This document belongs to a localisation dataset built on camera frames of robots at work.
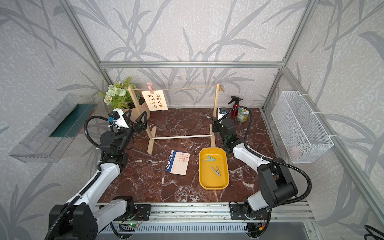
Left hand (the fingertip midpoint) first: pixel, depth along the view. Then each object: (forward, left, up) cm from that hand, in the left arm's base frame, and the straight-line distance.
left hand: (138, 111), depth 71 cm
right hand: (+9, -39, -12) cm, 42 cm away
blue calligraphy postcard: (-10, -12, -34) cm, 38 cm away
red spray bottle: (+28, -56, -29) cm, 69 cm away
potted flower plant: (+20, +20, -7) cm, 29 cm away
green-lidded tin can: (+24, -61, -27) cm, 71 cm away
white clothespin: (-17, -40, -33) cm, 54 cm away
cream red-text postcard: (-11, -18, -35) cm, 41 cm away
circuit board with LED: (-42, +2, -34) cm, 54 cm away
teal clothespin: (-9, -37, -33) cm, 50 cm away
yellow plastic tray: (-15, -38, -32) cm, 52 cm away
